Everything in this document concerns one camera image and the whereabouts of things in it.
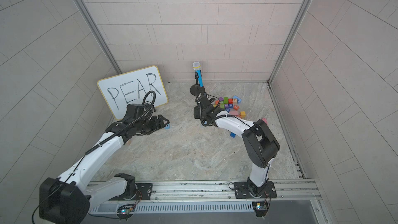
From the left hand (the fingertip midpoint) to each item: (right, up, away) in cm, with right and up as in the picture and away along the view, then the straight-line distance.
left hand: (168, 122), depth 79 cm
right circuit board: (+44, -36, -11) cm, 58 cm away
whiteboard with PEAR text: (-31, +16, +9) cm, 36 cm away
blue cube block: (+35, -9, +9) cm, 38 cm away
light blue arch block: (+42, +10, +24) cm, 49 cm away
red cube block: (+37, +10, +25) cm, 45 cm away
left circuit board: (-14, -35, -15) cm, 41 cm away
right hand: (+14, +5, +12) cm, 19 cm away
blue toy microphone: (+14, +31, +15) cm, 37 cm away
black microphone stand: (+12, +18, +34) cm, 41 cm away
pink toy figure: (+56, -1, +15) cm, 58 cm away
